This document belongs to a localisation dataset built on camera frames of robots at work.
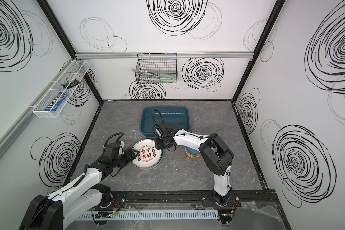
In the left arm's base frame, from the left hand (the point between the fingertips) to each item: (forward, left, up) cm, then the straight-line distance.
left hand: (138, 154), depth 86 cm
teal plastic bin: (+32, -23, -4) cm, 40 cm away
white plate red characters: (-1, -7, -2) cm, 7 cm away
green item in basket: (+38, -16, +29) cm, 50 cm away
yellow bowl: (0, -33, 0) cm, 33 cm away
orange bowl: (0, -34, +1) cm, 34 cm away
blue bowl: (+2, -32, +2) cm, 33 cm away
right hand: (+5, -10, +1) cm, 11 cm away
